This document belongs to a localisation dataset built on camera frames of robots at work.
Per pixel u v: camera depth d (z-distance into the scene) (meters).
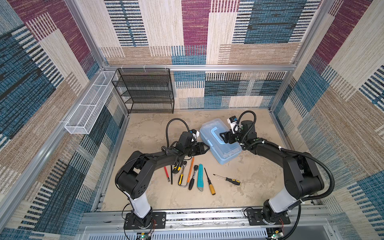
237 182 0.83
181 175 0.87
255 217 0.73
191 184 0.83
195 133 0.85
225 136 0.84
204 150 0.86
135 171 0.52
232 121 0.82
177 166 0.90
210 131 0.92
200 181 0.85
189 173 0.89
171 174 0.89
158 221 0.73
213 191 0.81
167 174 0.88
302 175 0.46
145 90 1.11
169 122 0.81
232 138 0.83
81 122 0.70
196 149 0.80
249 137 0.72
